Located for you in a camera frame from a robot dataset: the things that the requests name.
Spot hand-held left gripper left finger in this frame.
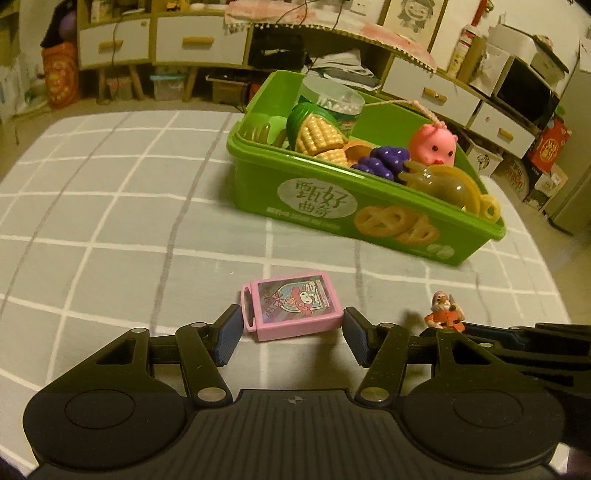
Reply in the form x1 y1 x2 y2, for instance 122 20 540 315
93 304 245 408

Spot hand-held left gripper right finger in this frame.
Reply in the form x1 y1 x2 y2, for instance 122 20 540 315
342 306 491 408

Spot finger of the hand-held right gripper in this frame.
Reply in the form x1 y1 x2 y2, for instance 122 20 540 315
463 322 539 347

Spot small santa figurine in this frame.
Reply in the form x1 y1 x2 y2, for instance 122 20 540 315
424 292 466 334

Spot pink card case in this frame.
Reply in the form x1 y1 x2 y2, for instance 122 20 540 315
241 271 345 342

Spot yellow plastic bowl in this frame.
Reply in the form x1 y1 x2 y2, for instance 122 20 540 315
416 166 502 224

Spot green plastic box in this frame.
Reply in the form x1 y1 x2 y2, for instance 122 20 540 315
226 69 506 267

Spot brown antler toy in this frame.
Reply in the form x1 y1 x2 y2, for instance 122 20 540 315
398 161 476 212

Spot purple toy grapes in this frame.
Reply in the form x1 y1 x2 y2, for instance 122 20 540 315
350 145 411 182

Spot pink pig toy with strap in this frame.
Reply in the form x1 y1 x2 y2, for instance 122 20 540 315
365 99 459 167

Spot yellow toy corn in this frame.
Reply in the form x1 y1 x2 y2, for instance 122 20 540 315
286 102 352 164

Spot clear cotton swab jar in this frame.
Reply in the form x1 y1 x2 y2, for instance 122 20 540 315
295 76 365 137

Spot grey checked tablecloth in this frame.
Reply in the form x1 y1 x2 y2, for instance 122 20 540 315
0 111 573 464

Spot brown printed carton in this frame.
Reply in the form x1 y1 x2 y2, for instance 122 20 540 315
503 157 568 208

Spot white printed carton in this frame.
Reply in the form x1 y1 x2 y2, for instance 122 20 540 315
466 138 504 176

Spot grey refrigerator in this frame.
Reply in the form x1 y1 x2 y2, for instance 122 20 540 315
545 60 591 236

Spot red gift box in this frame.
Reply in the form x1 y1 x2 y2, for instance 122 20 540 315
526 117 571 171

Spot black microwave oven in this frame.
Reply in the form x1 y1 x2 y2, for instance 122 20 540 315
492 58 559 130

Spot clear storage box black lid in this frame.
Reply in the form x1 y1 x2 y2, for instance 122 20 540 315
206 74 250 106

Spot clear storage box blue lid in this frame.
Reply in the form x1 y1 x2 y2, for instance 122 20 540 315
150 74 188 100

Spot pile of papers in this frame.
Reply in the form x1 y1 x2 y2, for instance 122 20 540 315
307 51 382 90

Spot tall printed tube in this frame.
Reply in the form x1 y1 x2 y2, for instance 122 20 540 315
447 25 481 77

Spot black bag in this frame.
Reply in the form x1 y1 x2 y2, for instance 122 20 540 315
249 33 308 70

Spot white appliance box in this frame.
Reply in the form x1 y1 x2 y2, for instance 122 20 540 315
485 23 568 75

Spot pink fringed cloth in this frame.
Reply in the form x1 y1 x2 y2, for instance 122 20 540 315
225 0 437 72

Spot orange printed bag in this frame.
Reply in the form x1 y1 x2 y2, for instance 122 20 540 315
41 41 79 109

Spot long wooden cabinet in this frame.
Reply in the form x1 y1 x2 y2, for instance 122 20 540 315
76 0 541 158

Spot framed cartoon picture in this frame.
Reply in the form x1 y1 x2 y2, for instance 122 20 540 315
381 0 448 51

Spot white drawer wooden handle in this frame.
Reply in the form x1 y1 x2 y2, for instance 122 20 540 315
382 56 483 123
78 19 152 69
154 14 250 65
470 102 539 158

